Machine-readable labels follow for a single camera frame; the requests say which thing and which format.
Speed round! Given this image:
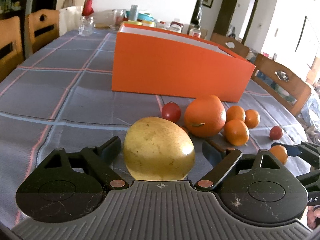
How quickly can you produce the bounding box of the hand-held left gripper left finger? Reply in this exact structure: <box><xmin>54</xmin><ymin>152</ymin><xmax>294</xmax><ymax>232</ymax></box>
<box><xmin>37</xmin><ymin>136</ymin><xmax>129</xmax><ymax>190</ymax></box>

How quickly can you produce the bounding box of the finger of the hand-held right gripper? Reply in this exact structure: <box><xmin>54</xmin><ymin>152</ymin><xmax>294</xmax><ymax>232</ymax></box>
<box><xmin>296</xmin><ymin>169</ymin><xmax>320</xmax><ymax>192</ymax></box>
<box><xmin>271</xmin><ymin>142</ymin><xmax>305</xmax><ymax>156</ymax></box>

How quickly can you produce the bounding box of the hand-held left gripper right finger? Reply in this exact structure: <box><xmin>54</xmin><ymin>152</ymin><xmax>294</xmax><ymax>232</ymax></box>
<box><xmin>194</xmin><ymin>140</ymin><xmax>288</xmax><ymax>191</ymax></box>

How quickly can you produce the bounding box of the small mandarin orange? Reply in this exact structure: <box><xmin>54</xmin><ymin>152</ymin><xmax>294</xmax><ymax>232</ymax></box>
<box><xmin>269</xmin><ymin>145</ymin><xmax>288</xmax><ymax>165</ymax></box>

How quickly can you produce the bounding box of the cluster of mandarins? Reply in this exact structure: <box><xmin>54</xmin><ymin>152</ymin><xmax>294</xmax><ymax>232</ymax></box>
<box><xmin>223</xmin><ymin>105</ymin><xmax>261</xmax><ymax>146</ymax></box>

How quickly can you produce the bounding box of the yellow pear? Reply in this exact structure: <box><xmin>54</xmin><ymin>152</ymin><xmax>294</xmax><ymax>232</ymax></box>
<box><xmin>123</xmin><ymin>117</ymin><xmax>196</xmax><ymax>181</ymax></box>

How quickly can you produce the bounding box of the orange cardboard box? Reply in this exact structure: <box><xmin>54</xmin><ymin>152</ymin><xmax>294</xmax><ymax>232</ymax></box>
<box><xmin>111</xmin><ymin>22</ymin><xmax>256</xmax><ymax>103</ymax></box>

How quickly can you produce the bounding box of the person's right hand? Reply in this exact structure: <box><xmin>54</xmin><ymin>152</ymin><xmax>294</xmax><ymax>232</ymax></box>
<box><xmin>307</xmin><ymin>206</ymin><xmax>320</xmax><ymax>230</ymax></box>

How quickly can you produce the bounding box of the small red tomato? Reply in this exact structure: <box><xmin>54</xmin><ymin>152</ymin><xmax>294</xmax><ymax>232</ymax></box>
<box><xmin>162</xmin><ymin>102</ymin><xmax>181</xmax><ymax>122</ymax></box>
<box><xmin>269</xmin><ymin>126</ymin><xmax>284</xmax><ymax>140</ymax></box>

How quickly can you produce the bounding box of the large orange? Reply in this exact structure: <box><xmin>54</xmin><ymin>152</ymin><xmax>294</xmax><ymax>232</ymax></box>
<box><xmin>184</xmin><ymin>95</ymin><xmax>227</xmax><ymax>138</ymax></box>

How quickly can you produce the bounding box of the wooden chair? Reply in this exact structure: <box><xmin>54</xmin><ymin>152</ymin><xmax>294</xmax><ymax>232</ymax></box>
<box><xmin>25</xmin><ymin>9</ymin><xmax>60</xmax><ymax>55</ymax></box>
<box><xmin>251</xmin><ymin>54</ymin><xmax>313</xmax><ymax>117</ymax></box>
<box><xmin>0</xmin><ymin>16</ymin><xmax>25</xmax><ymax>82</ymax></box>
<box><xmin>210</xmin><ymin>32</ymin><xmax>250</xmax><ymax>59</ymax></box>

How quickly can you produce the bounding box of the blue plaid tablecloth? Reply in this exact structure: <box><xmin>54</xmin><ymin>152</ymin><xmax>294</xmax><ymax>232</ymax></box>
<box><xmin>0</xmin><ymin>27</ymin><xmax>313</xmax><ymax>228</ymax></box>

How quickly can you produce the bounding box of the black framed board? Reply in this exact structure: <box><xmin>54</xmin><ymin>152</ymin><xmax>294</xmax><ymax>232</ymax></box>
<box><xmin>296</xmin><ymin>16</ymin><xmax>320</xmax><ymax>67</ymax></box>

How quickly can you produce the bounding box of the clear glass jar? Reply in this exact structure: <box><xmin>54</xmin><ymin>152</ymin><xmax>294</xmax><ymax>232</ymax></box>
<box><xmin>79</xmin><ymin>16</ymin><xmax>95</xmax><ymax>36</ymax></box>

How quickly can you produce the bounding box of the glass jar with red contents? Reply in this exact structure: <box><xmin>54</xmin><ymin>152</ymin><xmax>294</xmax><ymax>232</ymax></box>
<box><xmin>112</xmin><ymin>9</ymin><xmax>127</xmax><ymax>30</ymax></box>

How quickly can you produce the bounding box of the white paper bag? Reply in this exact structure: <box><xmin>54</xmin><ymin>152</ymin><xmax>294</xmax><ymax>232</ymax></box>
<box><xmin>59</xmin><ymin>6</ymin><xmax>84</xmax><ymax>37</ymax></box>

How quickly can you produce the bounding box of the teal bowl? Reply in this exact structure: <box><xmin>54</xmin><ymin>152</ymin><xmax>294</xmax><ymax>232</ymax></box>
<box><xmin>137</xmin><ymin>12</ymin><xmax>154</xmax><ymax>22</ymax></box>

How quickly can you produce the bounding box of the dark wooden door frame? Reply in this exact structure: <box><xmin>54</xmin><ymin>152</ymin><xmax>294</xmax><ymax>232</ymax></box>
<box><xmin>217</xmin><ymin>0</ymin><xmax>263</xmax><ymax>46</ymax></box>

